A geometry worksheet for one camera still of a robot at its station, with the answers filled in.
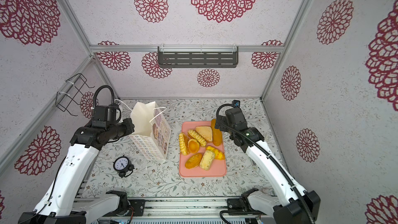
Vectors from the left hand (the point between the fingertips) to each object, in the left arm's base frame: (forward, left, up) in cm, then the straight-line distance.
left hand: (134, 128), depth 74 cm
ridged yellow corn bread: (+2, -22, -19) cm, 29 cm away
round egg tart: (+1, -28, -20) cm, 34 cm away
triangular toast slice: (+11, -36, -21) cm, 43 cm away
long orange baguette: (+8, -42, -20) cm, 48 cm away
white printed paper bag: (-5, -10, +4) cm, 13 cm away
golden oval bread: (-8, -28, -20) cm, 35 cm away
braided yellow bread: (+8, -27, -19) cm, 34 cm away
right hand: (+5, -45, +1) cm, 45 cm away
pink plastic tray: (-11, -42, -25) cm, 50 cm away
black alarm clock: (-9, +11, -22) cm, 26 cm away
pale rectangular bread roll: (-8, -35, -19) cm, 41 cm away
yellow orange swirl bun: (-5, -42, -21) cm, 47 cm away
